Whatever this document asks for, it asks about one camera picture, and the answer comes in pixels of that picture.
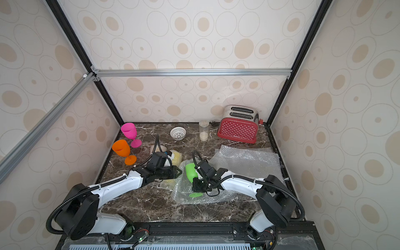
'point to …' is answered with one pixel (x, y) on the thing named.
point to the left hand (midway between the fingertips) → (184, 171)
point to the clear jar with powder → (203, 130)
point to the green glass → (192, 173)
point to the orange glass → (121, 147)
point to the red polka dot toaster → (239, 123)
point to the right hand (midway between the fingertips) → (196, 187)
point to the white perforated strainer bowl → (177, 133)
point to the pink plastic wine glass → (129, 130)
